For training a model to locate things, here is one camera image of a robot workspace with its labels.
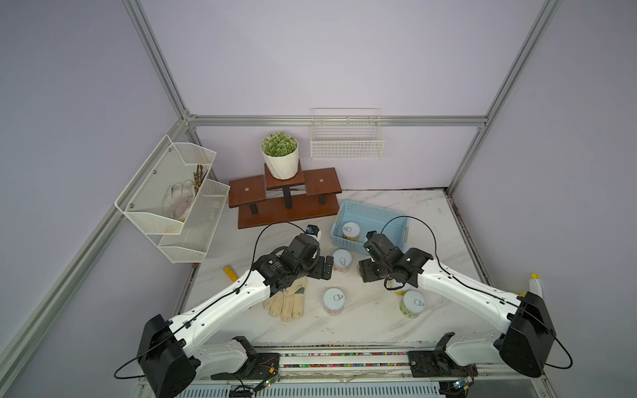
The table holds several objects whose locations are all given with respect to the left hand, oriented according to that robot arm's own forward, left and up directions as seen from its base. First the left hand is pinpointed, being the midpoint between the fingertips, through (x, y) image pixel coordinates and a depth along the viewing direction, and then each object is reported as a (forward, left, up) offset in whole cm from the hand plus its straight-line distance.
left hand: (317, 262), depth 78 cm
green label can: (-9, -31, -11) cm, 34 cm away
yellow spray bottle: (-8, -66, 0) cm, 66 cm away
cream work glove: (-7, +11, -16) cm, 21 cm away
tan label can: (+20, -13, -10) cm, 26 cm away
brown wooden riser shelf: (+29, +22, -2) cm, 37 cm away
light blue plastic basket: (+27, -15, -12) cm, 33 cm away
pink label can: (-8, -5, -12) cm, 15 cm away
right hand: (0, -18, -6) cm, 19 cm away
